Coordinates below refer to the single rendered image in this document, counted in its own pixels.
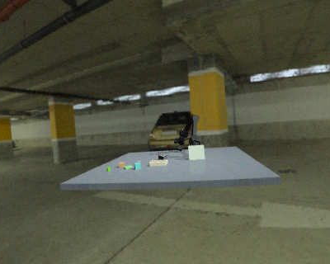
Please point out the teal cube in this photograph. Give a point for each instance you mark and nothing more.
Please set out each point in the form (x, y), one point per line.
(137, 166)

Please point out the cream shallow tray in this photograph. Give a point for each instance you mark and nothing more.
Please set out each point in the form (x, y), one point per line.
(157, 163)

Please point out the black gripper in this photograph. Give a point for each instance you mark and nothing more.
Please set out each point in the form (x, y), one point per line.
(180, 145)

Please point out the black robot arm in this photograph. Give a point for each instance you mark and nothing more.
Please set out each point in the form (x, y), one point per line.
(193, 140)

